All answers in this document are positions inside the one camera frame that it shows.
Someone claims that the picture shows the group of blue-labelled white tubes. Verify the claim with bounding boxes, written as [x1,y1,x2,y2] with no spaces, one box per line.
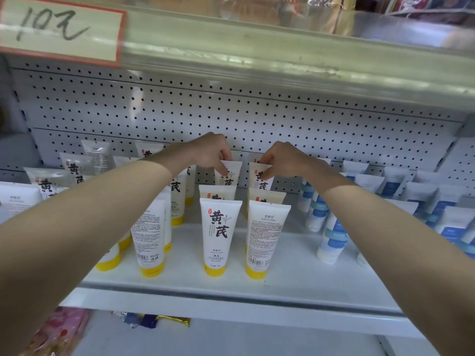
[296,157,475,267]

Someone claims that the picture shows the person's right forearm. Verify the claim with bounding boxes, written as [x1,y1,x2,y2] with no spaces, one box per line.
[311,161,475,356]

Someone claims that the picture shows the gold snack packet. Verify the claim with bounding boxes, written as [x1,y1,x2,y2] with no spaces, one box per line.
[155,314,192,328]

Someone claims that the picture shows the white paper price tag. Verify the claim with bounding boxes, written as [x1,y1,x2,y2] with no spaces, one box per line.
[0,0,123,60]

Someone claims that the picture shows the pink snack bag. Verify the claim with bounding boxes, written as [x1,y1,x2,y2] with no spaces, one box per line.
[20,307,92,356]

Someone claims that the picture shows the row of yellow cap tubes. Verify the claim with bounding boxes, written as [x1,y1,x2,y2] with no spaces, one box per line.
[0,139,292,280]

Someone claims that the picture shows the red shelf label strip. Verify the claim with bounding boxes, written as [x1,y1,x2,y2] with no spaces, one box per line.
[0,0,129,67]

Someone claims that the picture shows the person's left hand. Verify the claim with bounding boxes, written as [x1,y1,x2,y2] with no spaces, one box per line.
[185,132,233,178]

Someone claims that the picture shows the blue snack packet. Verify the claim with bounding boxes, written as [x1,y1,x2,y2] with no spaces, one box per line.
[124,313,158,329]

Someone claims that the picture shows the person's left forearm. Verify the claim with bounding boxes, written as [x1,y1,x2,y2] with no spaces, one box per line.
[0,142,197,356]

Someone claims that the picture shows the person's right hand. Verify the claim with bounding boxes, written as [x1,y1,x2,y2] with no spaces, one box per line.
[258,141,322,181]

